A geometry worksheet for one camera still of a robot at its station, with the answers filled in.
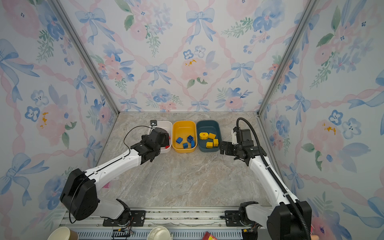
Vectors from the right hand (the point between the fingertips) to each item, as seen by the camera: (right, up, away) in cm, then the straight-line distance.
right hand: (228, 146), depth 83 cm
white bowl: (-35, -40, -12) cm, 54 cm away
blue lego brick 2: (-29, +2, +20) cm, 35 cm away
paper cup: (-75, -35, -19) cm, 84 cm away
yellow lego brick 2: (-4, +1, +17) cm, 18 cm away
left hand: (-39, +7, +2) cm, 39 cm away
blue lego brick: (-21, +3, +17) cm, 28 cm away
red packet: (-13, -38, -17) cm, 43 cm away
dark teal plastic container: (-6, +11, +27) cm, 30 cm away
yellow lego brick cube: (-9, -1, +17) cm, 19 cm away
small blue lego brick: (-24, -1, +15) cm, 29 cm away
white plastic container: (-38, +12, +23) cm, 46 cm away
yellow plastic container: (-27, +9, +27) cm, 39 cm away
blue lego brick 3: (-20, -1, +16) cm, 25 cm away
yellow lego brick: (-6, +5, +20) cm, 22 cm away
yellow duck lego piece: (-12, +5, +20) cm, 24 cm away
